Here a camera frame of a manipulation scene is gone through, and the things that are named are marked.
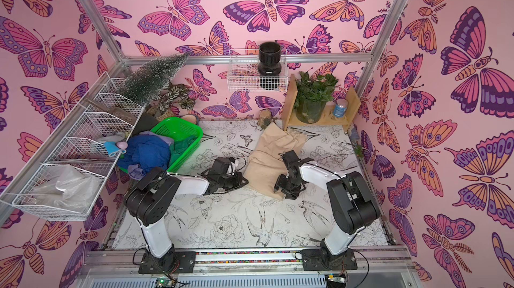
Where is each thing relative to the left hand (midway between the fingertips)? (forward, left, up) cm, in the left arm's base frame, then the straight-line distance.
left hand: (252, 180), depth 94 cm
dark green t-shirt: (+16, +38, +5) cm, 41 cm away
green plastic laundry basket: (+29, +42, +5) cm, 51 cm away
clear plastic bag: (-20, +50, +33) cm, 63 cm away
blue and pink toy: (-4, +46, +31) cm, 55 cm away
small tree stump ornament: (+36, -6, +6) cm, 37 cm away
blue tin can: (+36, -47, +13) cm, 61 cm away
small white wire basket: (+45, +5, +27) cm, 53 cm away
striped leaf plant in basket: (+32, +42, +24) cm, 58 cm away
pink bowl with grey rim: (+42, +38, +1) cm, 57 cm away
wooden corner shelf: (+30, -18, +23) cm, 42 cm away
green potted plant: (+31, -28, +25) cm, 49 cm away
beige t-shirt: (+9, -6, 0) cm, 11 cm away
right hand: (-7, -11, 0) cm, 13 cm away
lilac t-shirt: (-1, +51, +10) cm, 52 cm away
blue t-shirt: (+10, +49, +10) cm, 51 cm away
